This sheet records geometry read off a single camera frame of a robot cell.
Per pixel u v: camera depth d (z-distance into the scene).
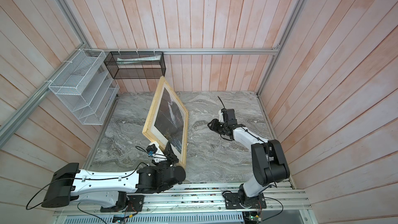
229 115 0.73
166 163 0.61
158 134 0.67
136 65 1.04
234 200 0.73
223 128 0.72
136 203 0.73
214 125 0.82
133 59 0.90
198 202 0.75
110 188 0.46
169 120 0.81
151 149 0.58
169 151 0.70
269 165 0.47
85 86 0.73
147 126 0.60
